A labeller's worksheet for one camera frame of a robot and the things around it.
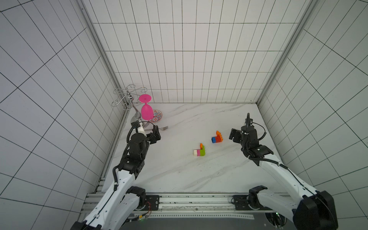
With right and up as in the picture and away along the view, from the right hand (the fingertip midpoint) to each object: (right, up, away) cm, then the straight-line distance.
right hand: (239, 129), depth 84 cm
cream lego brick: (-27, -15, +4) cm, 31 cm away
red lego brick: (-11, -8, +11) cm, 17 cm away
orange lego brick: (-9, -5, +15) cm, 18 cm away
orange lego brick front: (-22, -13, +10) cm, 27 cm away
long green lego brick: (-22, -15, +5) cm, 27 cm away
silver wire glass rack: (-68, +21, +1) cm, 71 cm away
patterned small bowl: (-55, +8, +26) cm, 61 cm away
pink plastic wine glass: (-58, +10, +8) cm, 60 cm away
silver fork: (-51, -2, +19) cm, 55 cm away
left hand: (-53, 0, -5) cm, 53 cm away
